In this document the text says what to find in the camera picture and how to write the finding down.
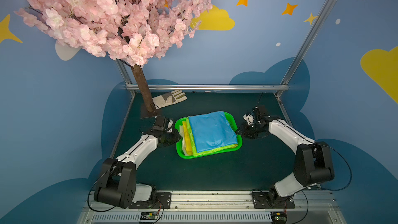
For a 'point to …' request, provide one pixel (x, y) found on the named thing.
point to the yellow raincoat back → (188, 150)
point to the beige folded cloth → (173, 97)
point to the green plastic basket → (233, 125)
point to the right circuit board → (279, 217)
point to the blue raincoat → (212, 131)
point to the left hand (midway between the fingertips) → (181, 135)
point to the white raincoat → (183, 148)
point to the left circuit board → (148, 215)
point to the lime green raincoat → (193, 144)
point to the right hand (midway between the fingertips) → (240, 131)
